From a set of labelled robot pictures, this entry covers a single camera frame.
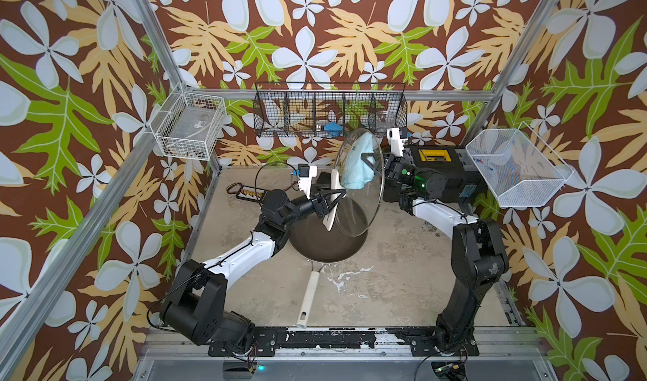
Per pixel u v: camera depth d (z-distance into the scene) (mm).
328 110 971
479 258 500
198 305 426
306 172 639
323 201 650
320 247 893
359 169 651
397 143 658
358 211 1016
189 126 862
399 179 667
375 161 663
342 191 681
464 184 958
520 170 817
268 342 738
